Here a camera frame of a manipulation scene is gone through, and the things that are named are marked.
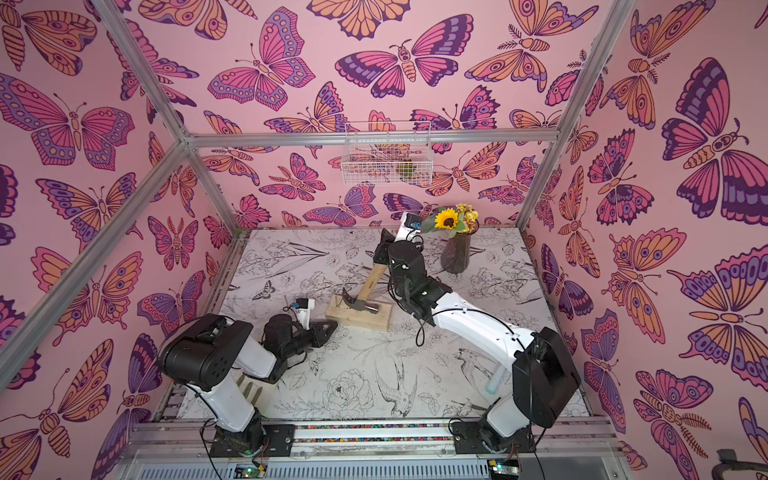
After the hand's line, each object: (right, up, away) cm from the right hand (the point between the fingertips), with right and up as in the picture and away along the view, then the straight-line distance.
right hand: (389, 229), depth 77 cm
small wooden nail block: (-15, -25, +16) cm, 33 cm away
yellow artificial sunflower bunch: (+20, +4, +11) cm, 23 cm away
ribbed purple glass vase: (+22, -6, +23) cm, 33 cm away
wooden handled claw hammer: (-9, -21, +11) cm, 25 cm away
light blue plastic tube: (+31, -41, +6) cm, 51 cm away
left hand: (-16, -28, +15) cm, 35 cm away
